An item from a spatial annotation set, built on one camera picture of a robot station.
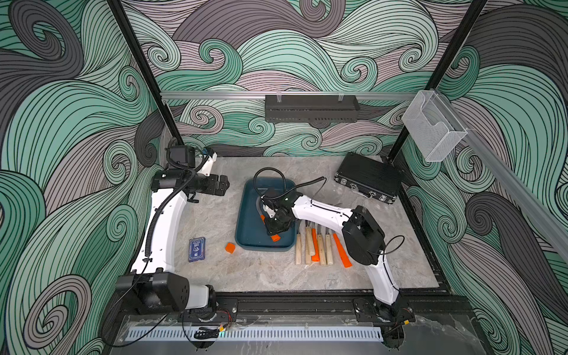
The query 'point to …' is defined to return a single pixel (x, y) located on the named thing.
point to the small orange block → (230, 248)
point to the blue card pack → (197, 248)
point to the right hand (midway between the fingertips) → (268, 234)
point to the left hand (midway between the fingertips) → (214, 179)
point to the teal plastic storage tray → (250, 225)
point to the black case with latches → (376, 180)
